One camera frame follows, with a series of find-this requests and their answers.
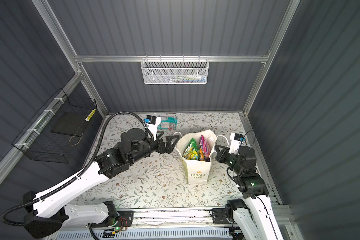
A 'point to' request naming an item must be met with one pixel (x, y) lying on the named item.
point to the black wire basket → (51, 134)
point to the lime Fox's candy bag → (191, 152)
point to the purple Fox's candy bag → (205, 147)
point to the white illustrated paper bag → (197, 171)
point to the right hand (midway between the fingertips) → (217, 147)
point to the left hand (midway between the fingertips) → (171, 133)
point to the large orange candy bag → (201, 155)
